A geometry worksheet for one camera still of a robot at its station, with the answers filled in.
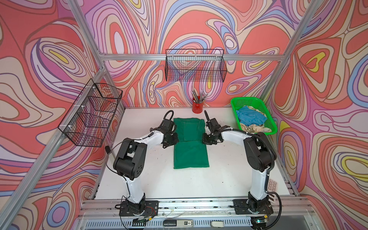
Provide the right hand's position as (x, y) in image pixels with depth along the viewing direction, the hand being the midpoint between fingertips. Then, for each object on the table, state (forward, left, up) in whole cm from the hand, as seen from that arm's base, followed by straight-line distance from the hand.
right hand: (204, 144), depth 98 cm
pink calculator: (-28, -35, 0) cm, 45 cm away
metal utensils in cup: (+35, +1, +11) cm, 37 cm away
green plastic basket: (+38, -34, +3) cm, 52 cm away
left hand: (+2, +17, +4) cm, 18 cm away
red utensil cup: (+31, +3, +5) cm, 31 cm away
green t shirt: (-6, +11, +2) cm, 13 cm away
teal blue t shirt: (+19, -34, +6) cm, 39 cm away
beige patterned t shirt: (+10, -37, +4) cm, 39 cm away
